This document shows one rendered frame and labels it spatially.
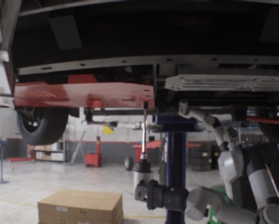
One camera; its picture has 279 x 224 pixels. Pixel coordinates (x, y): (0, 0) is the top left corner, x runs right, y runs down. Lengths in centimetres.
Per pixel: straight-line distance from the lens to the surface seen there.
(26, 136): 236
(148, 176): 91
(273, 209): 77
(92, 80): 88
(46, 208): 296
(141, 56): 65
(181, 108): 152
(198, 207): 69
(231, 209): 74
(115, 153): 1039
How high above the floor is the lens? 137
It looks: 8 degrees up
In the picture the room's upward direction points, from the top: straight up
